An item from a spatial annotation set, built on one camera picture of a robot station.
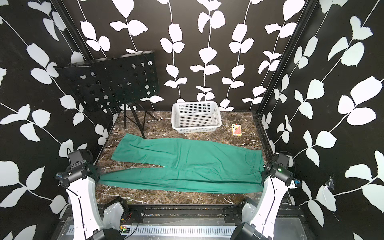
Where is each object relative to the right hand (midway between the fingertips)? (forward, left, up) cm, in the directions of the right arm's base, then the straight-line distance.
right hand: (267, 178), depth 74 cm
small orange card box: (+39, +7, -10) cm, 41 cm away
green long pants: (+11, +42, -11) cm, 44 cm away
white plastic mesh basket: (+54, +37, -13) cm, 67 cm away
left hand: (0, +86, +4) cm, 86 cm away
